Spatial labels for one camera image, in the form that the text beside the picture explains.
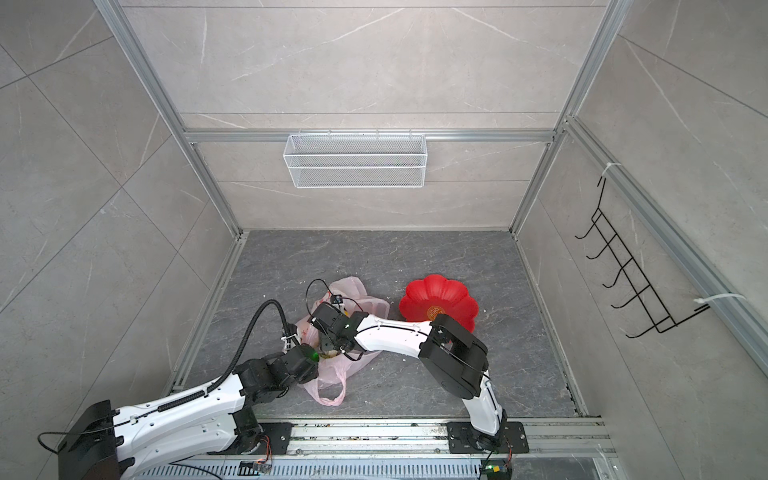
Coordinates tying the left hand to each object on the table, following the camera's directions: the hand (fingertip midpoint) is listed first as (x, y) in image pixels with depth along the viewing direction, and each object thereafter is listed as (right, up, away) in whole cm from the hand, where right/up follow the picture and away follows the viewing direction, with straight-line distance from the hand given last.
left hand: (316, 354), depth 83 cm
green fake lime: (+3, +4, -14) cm, 15 cm away
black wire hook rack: (+75, +15, -24) cm, 81 cm away
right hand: (+3, +4, +5) cm, 7 cm away
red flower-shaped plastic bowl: (+33, +13, +18) cm, 40 cm away
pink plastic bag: (+7, -1, -10) cm, 12 cm away
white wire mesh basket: (+9, +60, +18) cm, 64 cm away
